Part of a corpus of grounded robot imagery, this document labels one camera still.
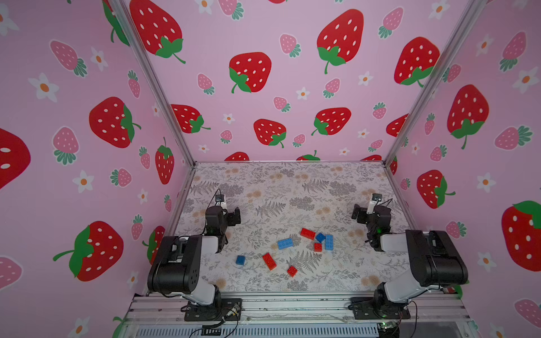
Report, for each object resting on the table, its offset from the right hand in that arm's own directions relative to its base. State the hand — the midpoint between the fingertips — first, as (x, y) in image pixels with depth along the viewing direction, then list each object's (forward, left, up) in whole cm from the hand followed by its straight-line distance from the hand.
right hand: (372, 207), depth 95 cm
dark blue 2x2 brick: (-15, +23, -5) cm, 28 cm away
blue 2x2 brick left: (-27, +57, -4) cm, 63 cm away
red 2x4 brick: (-13, +29, -4) cm, 32 cm away
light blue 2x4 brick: (-16, +20, -6) cm, 26 cm away
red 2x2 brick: (-30, +35, -5) cm, 46 cm away
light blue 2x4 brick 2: (-18, +38, -6) cm, 43 cm away
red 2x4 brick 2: (-27, +45, -4) cm, 52 cm away
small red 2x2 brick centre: (-19, +25, -5) cm, 32 cm away
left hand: (-5, +66, 0) cm, 66 cm away
